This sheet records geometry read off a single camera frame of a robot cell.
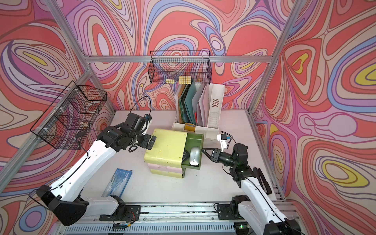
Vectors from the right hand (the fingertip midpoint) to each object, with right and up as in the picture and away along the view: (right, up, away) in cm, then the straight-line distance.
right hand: (203, 154), depth 75 cm
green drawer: (-5, +6, +8) cm, 12 cm away
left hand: (-28, +9, -1) cm, 30 cm away
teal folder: (-8, +28, +12) cm, 32 cm away
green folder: (-11, +19, +24) cm, 32 cm away
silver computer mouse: (-4, 0, -1) cm, 4 cm away
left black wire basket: (-70, +15, -3) cm, 72 cm away
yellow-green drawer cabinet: (-20, +1, -4) cm, 20 cm away
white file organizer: (+14, +33, +37) cm, 51 cm away
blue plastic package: (-48, -18, +7) cm, 52 cm away
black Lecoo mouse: (-9, 0, -1) cm, 9 cm away
